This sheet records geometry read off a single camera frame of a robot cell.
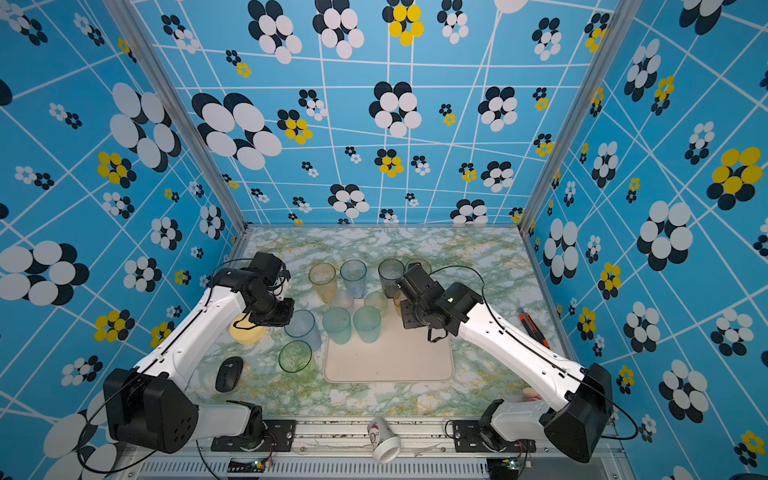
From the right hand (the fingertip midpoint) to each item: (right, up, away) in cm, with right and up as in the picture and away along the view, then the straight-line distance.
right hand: (413, 311), depth 77 cm
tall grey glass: (-6, +9, +20) cm, 23 cm away
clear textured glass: (-22, 0, +20) cm, 29 cm away
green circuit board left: (-38, -36, -6) cm, 52 cm away
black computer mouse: (-51, -19, +6) cm, 55 cm away
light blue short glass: (-32, -6, +10) cm, 34 cm away
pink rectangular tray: (-3, -15, +10) cm, 18 cm away
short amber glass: (-4, +1, +18) cm, 18 cm away
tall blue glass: (-18, +9, +19) cm, 28 cm away
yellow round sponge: (-38, -2, -12) cm, 40 cm away
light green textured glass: (-10, 0, +19) cm, 22 cm away
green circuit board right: (+21, -35, -7) cm, 42 cm away
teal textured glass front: (-22, -5, +11) cm, 25 cm away
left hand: (-34, -3, +4) cm, 34 cm away
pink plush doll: (+30, -21, -1) cm, 37 cm away
